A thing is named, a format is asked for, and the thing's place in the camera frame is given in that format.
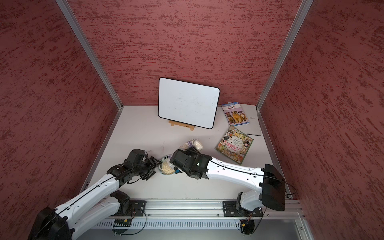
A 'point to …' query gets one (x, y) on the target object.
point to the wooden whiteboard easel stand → (177, 123)
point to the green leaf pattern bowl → (165, 167)
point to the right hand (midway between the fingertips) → (195, 146)
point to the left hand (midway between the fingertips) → (159, 169)
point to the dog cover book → (234, 114)
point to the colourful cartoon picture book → (235, 144)
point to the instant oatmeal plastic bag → (193, 143)
